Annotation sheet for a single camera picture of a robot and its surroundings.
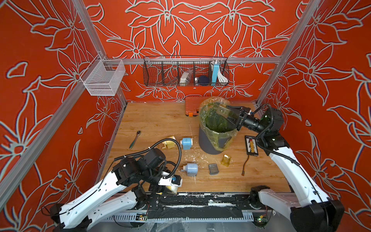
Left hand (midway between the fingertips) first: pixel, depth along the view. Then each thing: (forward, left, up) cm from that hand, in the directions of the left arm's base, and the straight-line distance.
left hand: (172, 181), depth 64 cm
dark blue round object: (+62, -15, +11) cm, 65 cm away
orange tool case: (+61, -8, -11) cm, 62 cm away
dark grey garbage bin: (+20, -15, +2) cm, 25 cm away
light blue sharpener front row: (+9, -9, -8) cm, 15 cm away
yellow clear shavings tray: (+19, -30, -16) cm, 39 cm away
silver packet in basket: (+59, -2, +15) cm, 61 cm away
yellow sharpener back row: (+25, +6, -12) cm, 28 cm away
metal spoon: (+34, +30, -16) cm, 48 cm away
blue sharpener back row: (+25, -5, -9) cm, 27 cm away
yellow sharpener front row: (-4, -1, +4) cm, 6 cm away
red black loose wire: (+14, -40, -16) cm, 46 cm away
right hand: (+24, -21, +23) cm, 39 cm away
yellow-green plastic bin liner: (+21, -22, +11) cm, 33 cm away
